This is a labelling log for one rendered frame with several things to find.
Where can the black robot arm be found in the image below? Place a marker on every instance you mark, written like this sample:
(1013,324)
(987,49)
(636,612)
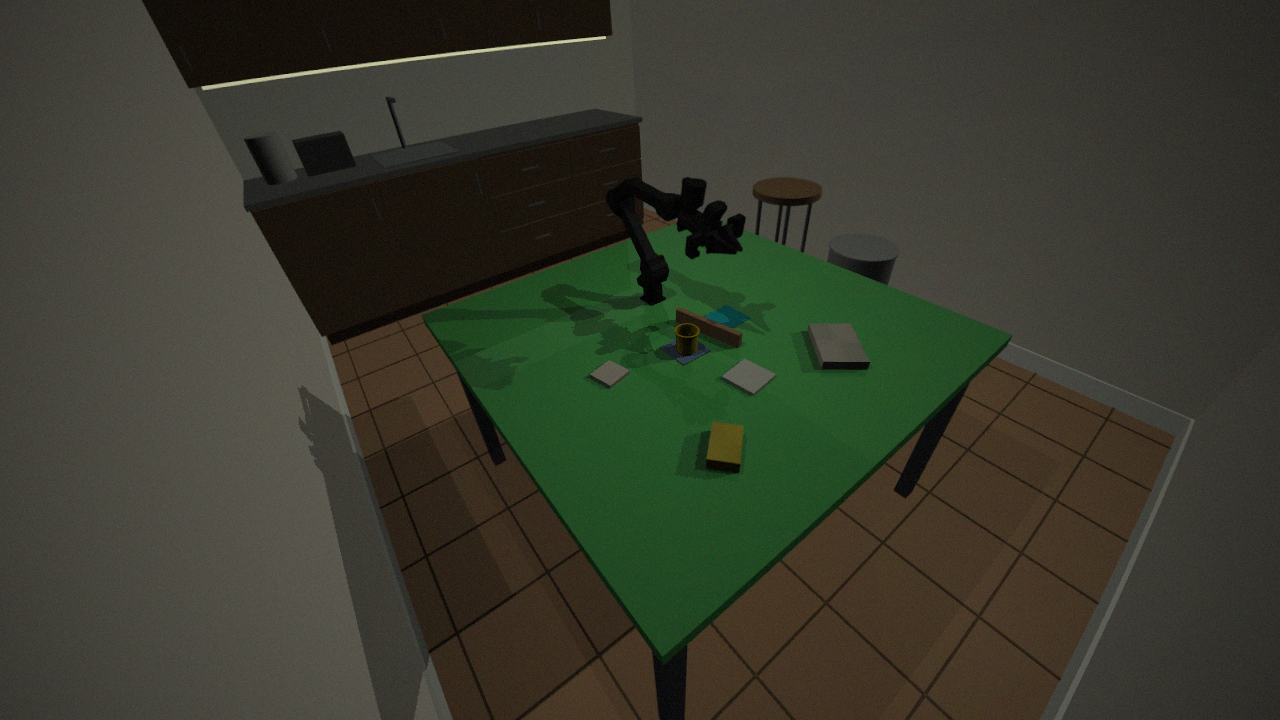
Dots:
(669,206)

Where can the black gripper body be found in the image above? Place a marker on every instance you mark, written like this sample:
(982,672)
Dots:
(700,238)

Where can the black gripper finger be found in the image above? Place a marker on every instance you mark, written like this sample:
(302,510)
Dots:
(717,245)
(730,238)

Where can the olive yellow rectangular block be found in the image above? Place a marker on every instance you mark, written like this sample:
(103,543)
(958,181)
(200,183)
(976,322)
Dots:
(725,447)

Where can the grey rectangular bar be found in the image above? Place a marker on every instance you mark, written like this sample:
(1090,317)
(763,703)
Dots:
(837,346)

